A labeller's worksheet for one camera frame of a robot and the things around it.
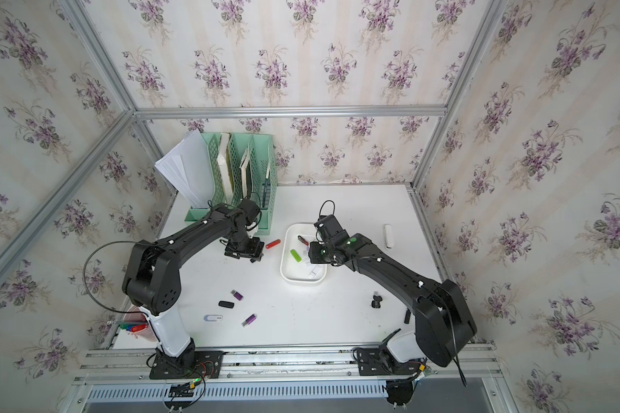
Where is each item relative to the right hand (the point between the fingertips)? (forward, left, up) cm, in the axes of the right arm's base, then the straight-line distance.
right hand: (315, 253), depth 84 cm
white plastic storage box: (+1, +8, -12) cm, 14 cm away
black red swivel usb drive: (+11, +5, -11) cm, 16 cm away
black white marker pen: (-16, -30, -12) cm, 36 cm away
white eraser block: (+13, -29, -9) cm, 33 cm away
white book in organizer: (+30, +35, +14) cm, 48 cm away
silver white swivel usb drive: (-18, +33, -12) cm, 39 cm away
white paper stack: (+30, +49, +11) cm, 58 cm away
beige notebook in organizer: (+32, +28, +5) cm, 43 cm away
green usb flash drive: (+5, +8, -11) cm, 14 cm away
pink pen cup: (-22, +53, -4) cm, 57 cm away
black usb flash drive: (-13, +30, -12) cm, 35 cm away
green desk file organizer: (+46, +24, -2) cm, 52 cm away
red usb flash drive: (+10, +17, -11) cm, 23 cm away
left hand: (+1, +22, -5) cm, 22 cm away
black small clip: (-12, -20, -11) cm, 26 cm away
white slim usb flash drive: (-1, 0, -12) cm, 12 cm away
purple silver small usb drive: (-10, +27, -12) cm, 31 cm away
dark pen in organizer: (+32, +21, -1) cm, 38 cm away
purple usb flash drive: (-18, +21, -12) cm, 30 cm away
